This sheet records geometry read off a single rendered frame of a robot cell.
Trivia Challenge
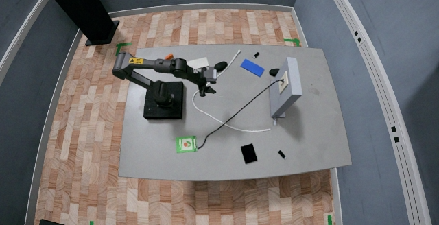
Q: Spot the blue flat rectangular slab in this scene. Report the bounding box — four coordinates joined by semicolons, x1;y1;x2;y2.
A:
241;59;264;77

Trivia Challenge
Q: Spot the beige wall plate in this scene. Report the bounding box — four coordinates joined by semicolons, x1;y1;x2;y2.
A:
279;72;288;94

